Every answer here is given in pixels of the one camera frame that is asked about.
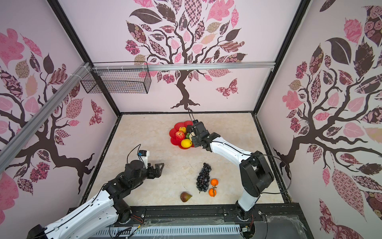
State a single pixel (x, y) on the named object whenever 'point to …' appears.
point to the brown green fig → (185, 196)
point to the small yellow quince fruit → (182, 128)
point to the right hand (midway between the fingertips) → (198, 135)
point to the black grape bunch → (202, 181)
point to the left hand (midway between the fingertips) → (157, 167)
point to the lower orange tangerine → (212, 192)
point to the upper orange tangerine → (214, 182)
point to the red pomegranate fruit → (180, 136)
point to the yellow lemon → (186, 143)
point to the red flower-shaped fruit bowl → (172, 132)
